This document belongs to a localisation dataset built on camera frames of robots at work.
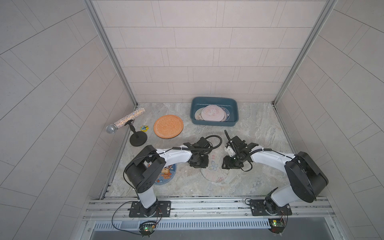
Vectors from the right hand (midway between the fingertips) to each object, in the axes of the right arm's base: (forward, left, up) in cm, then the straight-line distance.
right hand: (224, 167), depth 86 cm
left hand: (+2, +9, 0) cm, 9 cm away
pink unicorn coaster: (+39, +2, +4) cm, 39 cm away
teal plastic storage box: (+45, -11, +7) cm, 46 cm away
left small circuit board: (-26, +39, +5) cm, 47 cm away
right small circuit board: (-28, -19, -1) cm, 34 cm away
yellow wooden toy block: (+28, +50, +5) cm, 58 cm away
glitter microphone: (+13, +57, +27) cm, 64 cm away
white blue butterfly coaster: (-3, +6, +1) cm, 7 cm away
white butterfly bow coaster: (+39, +13, +4) cm, 41 cm away
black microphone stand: (+21, +53, +4) cm, 57 cm away
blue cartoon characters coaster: (-3, +33, +2) cm, 33 cm away
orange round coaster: (+29, +34, +4) cm, 45 cm away
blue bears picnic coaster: (+39, -9, +2) cm, 40 cm away
